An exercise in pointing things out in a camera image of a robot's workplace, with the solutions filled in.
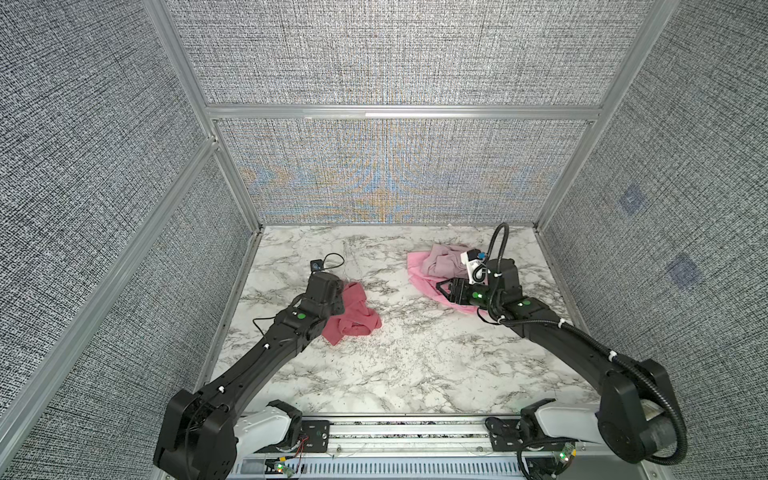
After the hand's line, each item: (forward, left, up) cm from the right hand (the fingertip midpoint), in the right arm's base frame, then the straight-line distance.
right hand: (442, 284), depth 84 cm
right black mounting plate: (-34, -14, -16) cm, 40 cm away
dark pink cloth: (-5, +24, -11) cm, 27 cm away
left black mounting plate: (-35, +33, -15) cm, 50 cm away
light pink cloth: (+9, +2, -13) cm, 16 cm away
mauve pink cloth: (+16, -3, -8) cm, 18 cm away
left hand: (-2, +31, -2) cm, 31 cm away
